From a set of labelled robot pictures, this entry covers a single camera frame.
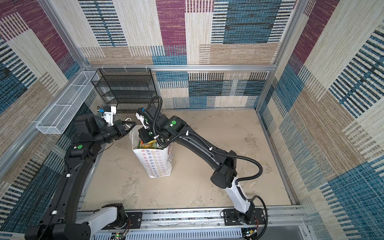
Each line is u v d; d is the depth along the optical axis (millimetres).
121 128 608
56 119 713
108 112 627
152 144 800
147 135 621
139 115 639
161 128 525
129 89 1101
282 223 731
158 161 754
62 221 373
